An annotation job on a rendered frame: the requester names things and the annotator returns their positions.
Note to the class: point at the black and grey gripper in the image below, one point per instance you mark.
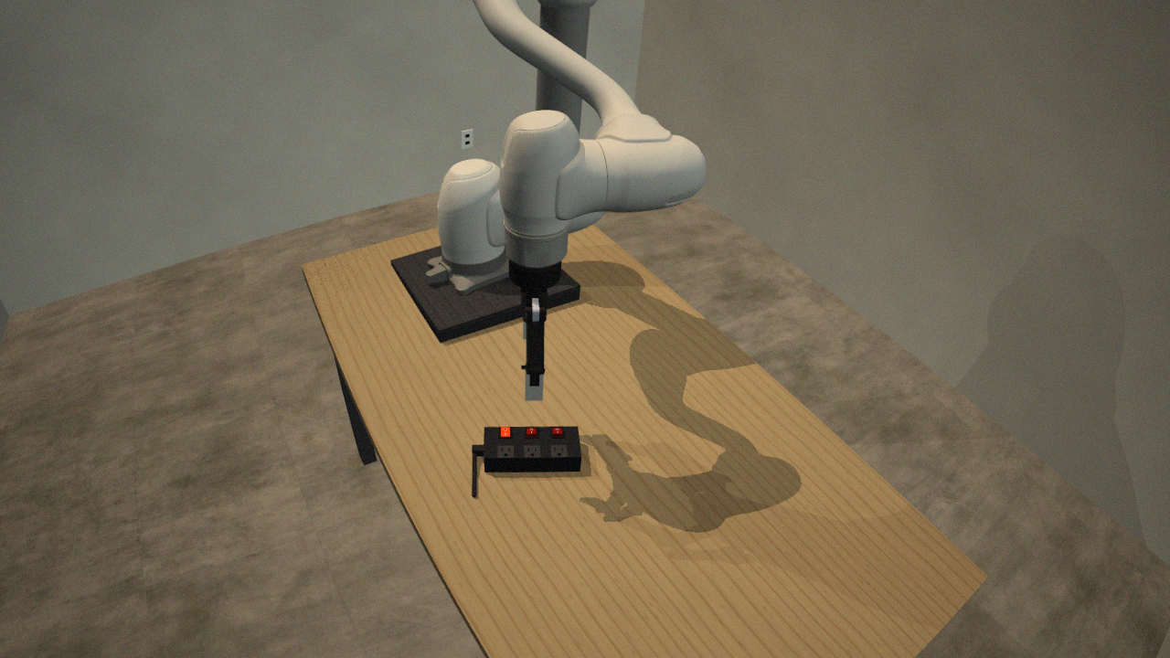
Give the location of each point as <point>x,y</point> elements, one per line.
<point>536,281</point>

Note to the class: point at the black power strip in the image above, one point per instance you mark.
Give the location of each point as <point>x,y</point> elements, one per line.
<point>528,449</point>

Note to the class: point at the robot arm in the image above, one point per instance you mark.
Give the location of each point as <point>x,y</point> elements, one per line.
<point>550,182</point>

